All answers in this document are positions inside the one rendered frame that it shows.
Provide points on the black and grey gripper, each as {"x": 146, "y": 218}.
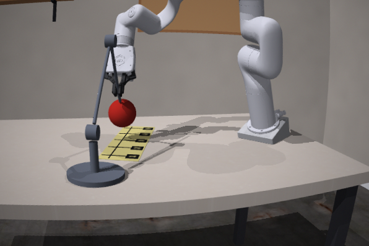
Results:
{"x": 125, "y": 58}

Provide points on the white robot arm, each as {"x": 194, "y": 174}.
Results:
{"x": 257, "y": 66}

